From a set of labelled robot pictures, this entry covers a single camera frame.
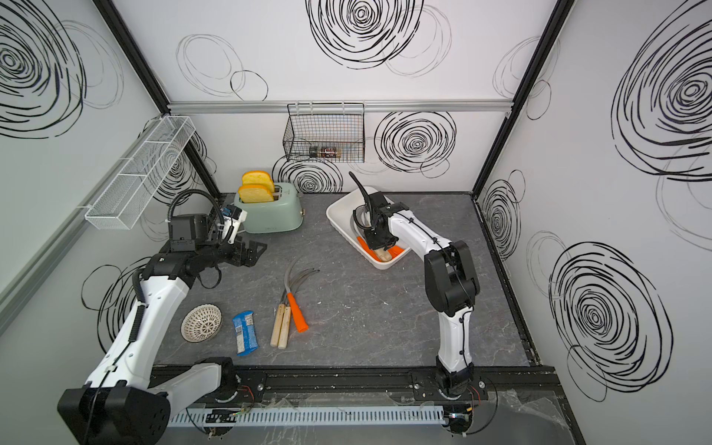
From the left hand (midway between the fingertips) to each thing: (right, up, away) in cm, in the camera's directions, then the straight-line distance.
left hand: (250, 241), depth 77 cm
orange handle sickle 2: (+43, -5, +19) cm, 48 cm away
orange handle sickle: (+13, -25, +6) cm, 29 cm away
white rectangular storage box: (+23, +7, +35) cm, 43 cm away
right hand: (+37, -2, +18) cm, 41 cm away
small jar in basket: (+21, +28, +12) cm, 37 cm away
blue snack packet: (-3, -29, +4) cm, 29 cm away
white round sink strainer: (-18, -26, +7) cm, 32 cm away
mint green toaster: (+4, +8, +23) cm, 25 cm away
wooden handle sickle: (+6, -26, +6) cm, 27 cm away
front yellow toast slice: (-5, +15, +16) cm, 23 cm away
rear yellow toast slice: (-4, +21, +19) cm, 28 cm away
